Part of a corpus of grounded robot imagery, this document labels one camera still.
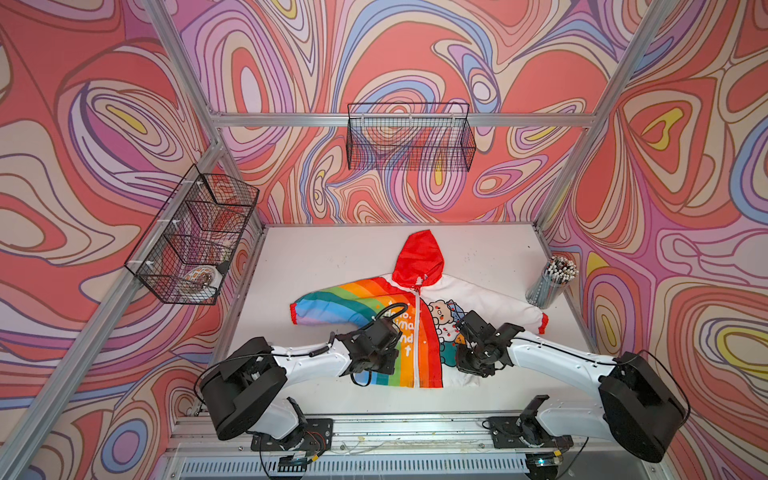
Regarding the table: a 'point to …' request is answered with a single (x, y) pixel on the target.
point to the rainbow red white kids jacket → (404, 324)
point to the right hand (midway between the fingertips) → (463, 375)
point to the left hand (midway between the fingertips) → (399, 366)
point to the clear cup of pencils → (545, 290)
